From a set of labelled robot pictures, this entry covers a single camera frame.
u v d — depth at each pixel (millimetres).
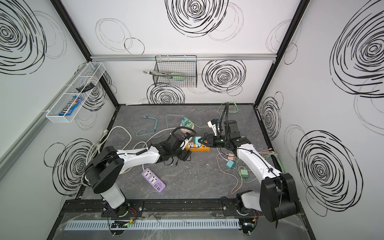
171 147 694
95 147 967
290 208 409
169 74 896
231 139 652
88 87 802
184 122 1014
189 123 991
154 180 805
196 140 784
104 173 450
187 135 788
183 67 960
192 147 936
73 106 703
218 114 1153
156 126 1051
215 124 746
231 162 885
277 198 407
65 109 697
